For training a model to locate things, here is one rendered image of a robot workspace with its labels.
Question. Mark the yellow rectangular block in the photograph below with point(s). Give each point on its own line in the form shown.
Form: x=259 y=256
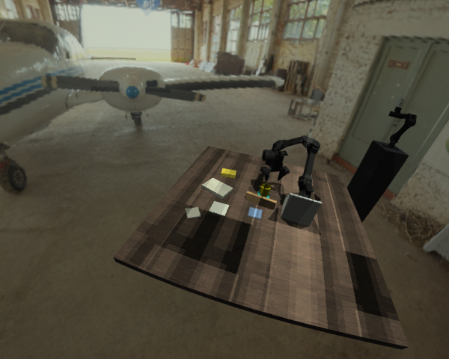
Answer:
x=228 y=173

